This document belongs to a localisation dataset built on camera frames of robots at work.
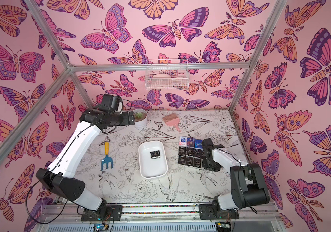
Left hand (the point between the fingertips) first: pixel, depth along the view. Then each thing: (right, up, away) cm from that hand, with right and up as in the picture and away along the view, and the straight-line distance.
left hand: (129, 117), depth 77 cm
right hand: (+45, -30, +11) cm, 56 cm away
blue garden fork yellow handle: (-19, -26, +16) cm, 37 cm away
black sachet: (+30, -21, +17) cm, 41 cm away
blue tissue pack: (+41, -17, +20) cm, 49 cm away
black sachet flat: (+12, -23, +15) cm, 30 cm away
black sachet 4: (+34, -27, +12) cm, 45 cm away
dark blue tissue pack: (+36, -16, +20) cm, 44 cm away
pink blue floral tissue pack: (+31, -15, +22) cm, 41 cm away
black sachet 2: (+40, -23, +15) cm, 49 cm away
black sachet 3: (+29, -26, +13) cm, 41 cm away
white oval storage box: (+11, -26, +15) cm, 32 cm away
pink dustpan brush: (+23, 0, +36) cm, 43 cm away
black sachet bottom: (+39, -27, +12) cm, 49 cm away
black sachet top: (+35, -22, +17) cm, 45 cm away
